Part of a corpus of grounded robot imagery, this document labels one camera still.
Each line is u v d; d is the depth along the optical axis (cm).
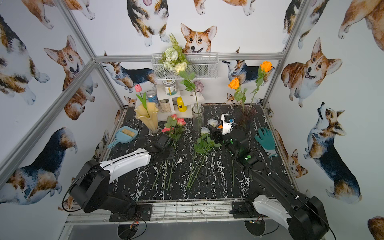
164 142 69
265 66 86
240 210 73
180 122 106
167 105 112
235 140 56
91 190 43
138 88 88
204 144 98
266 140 100
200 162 91
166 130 101
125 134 103
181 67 80
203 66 92
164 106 113
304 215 39
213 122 106
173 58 78
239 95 86
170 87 92
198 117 102
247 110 94
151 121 92
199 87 98
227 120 63
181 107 112
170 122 100
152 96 95
